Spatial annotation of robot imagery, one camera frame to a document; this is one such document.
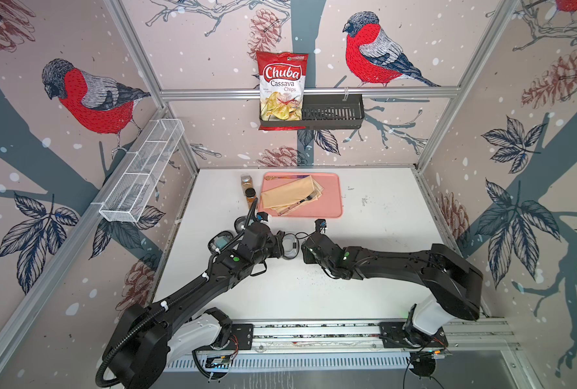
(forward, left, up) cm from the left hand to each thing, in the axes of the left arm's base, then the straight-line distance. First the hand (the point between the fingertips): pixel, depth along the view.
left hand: (287, 235), depth 82 cm
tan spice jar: (+28, +19, -4) cm, 34 cm away
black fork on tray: (+22, -2, -13) cm, 26 cm away
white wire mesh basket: (+2, +48, +17) cm, 51 cm away
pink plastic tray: (+23, -18, -13) cm, 32 cm away
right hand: (-1, -6, -6) cm, 9 cm away
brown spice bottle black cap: (+23, +16, -5) cm, 28 cm away
